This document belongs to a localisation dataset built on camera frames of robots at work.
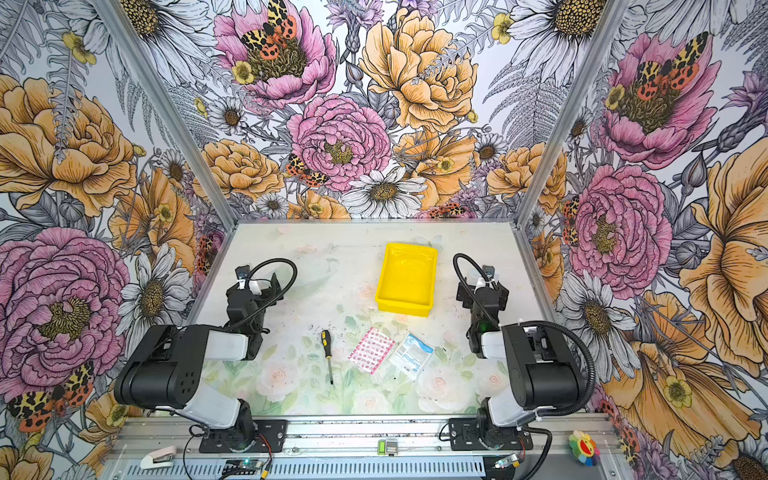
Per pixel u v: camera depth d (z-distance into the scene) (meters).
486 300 0.76
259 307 0.75
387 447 0.70
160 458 0.70
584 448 0.71
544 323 0.49
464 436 0.74
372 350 0.89
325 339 0.89
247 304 0.72
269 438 0.74
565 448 0.75
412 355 0.87
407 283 0.96
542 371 0.46
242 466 0.71
